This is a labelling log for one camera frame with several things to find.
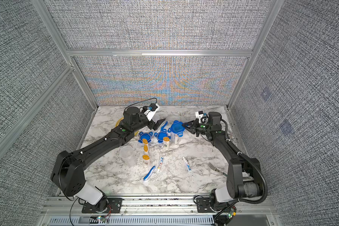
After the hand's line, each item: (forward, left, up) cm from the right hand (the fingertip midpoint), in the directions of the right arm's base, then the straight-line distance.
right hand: (183, 121), depth 80 cm
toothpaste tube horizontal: (-14, +13, -21) cm, 28 cm away
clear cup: (-1, +5, -16) cm, 17 cm away
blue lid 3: (-2, +3, -4) cm, 5 cm away
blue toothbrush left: (-21, +19, -22) cm, 36 cm away
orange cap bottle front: (-17, +21, -15) cm, 31 cm away
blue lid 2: (+5, +14, -23) cm, 27 cm away
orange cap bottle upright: (-5, +10, -15) cm, 19 cm away
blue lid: (+5, +24, -24) cm, 34 cm away
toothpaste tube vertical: (-17, -3, -22) cm, 28 cm away
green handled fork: (-20, -21, -21) cm, 36 cm away
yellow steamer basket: (+13, +46, -18) cm, 51 cm away
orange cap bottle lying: (-9, +22, -12) cm, 26 cm away
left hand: (+3, +12, +5) cm, 13 cm away
